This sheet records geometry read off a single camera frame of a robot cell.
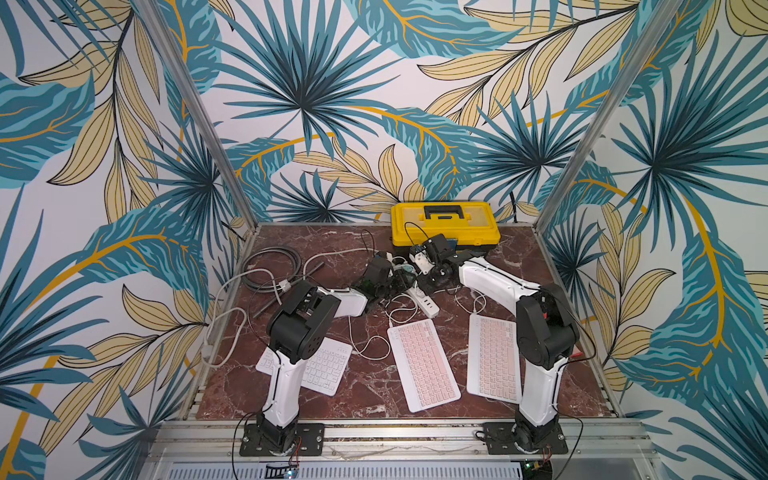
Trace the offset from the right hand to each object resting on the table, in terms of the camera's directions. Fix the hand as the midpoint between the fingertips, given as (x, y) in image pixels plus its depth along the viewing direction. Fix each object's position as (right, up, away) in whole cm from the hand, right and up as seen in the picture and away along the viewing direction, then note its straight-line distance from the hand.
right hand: (425, 281), depth 96 cm
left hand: (-4, 0, +2) cm, 4 cm away
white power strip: (+1, -8, -1) cm, 8 cm away
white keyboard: (-30, -25, -12) cm, 41 cm away
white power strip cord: (-68, +1, +10) cm, 69 cm away
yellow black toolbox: (+16, +19, +4) cm, 25 cm away
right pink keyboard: (+18, -23, -10) cm, 31 cm away
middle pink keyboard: (-2, -23, -10) cm, 26 cm away
